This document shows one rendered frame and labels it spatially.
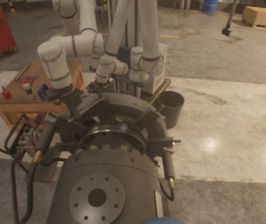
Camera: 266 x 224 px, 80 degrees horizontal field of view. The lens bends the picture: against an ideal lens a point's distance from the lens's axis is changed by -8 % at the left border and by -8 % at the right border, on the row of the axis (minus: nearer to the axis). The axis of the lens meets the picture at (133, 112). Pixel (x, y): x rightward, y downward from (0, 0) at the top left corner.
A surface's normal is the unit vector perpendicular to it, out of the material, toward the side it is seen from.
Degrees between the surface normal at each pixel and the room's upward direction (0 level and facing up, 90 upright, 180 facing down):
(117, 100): 34
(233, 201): 0
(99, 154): 5
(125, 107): 90
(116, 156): 12
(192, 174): 0
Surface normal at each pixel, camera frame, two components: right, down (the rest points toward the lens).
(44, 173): 0.00, -0.73
